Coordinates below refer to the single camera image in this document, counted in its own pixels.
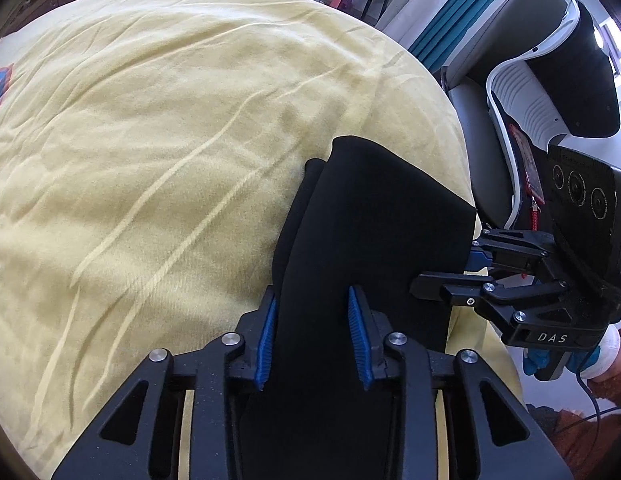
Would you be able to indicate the teal curtain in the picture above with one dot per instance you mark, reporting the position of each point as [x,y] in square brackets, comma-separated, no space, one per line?
[445,25]

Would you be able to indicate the person's right forearm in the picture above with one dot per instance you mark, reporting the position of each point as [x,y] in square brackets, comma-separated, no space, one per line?
[615,387]

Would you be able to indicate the person's right hand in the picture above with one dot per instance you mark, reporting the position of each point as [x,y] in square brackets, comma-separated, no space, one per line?
[609,352]

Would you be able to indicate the person's brown fleece clothing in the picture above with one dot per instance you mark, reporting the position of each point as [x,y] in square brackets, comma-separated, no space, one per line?
[580,442]

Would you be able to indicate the black pants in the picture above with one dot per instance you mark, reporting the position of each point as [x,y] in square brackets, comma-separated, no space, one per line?
[370,220]

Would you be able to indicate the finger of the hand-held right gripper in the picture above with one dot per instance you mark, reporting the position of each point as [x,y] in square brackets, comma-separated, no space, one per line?
[515,252]
[490,291]

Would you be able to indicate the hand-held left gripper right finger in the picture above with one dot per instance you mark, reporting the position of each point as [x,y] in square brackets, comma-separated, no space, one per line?
[358,335]

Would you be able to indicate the yellow printed blanket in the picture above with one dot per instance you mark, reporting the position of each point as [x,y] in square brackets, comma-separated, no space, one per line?
[140,160]

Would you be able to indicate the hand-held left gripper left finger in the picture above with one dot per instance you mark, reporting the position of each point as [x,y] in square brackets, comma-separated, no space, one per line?
[264,340]

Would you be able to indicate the red pouch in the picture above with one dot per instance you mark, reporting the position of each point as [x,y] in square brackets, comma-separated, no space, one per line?
[528,165]

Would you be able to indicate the white and black office chair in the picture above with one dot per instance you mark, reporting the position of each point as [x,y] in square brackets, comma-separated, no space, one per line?
[525,95]

